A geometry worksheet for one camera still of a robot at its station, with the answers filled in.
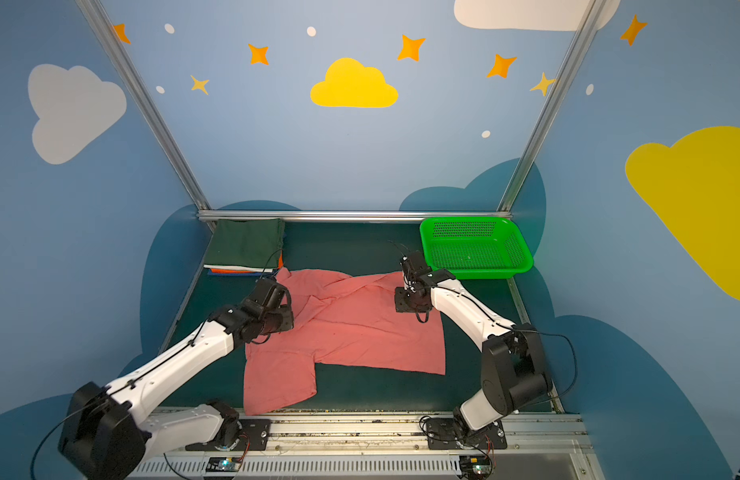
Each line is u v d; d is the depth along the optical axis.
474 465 0.72
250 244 1.07
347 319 0.96
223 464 0.71
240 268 1.02
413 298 0.65
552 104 0.85
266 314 0.64
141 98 0.83
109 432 0.39
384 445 0.73
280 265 1.07
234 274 1.04
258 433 0.75
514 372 0.44
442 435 0.74
